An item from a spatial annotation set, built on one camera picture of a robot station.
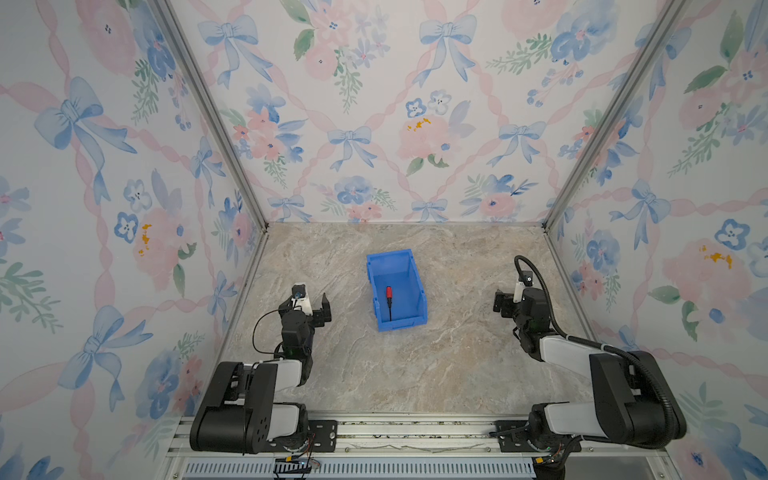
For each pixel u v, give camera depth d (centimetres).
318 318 81
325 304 83
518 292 81
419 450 73
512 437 73
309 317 78
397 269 104
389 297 99
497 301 86
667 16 69
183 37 74
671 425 40
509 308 84
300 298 75
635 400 43
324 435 75
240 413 42
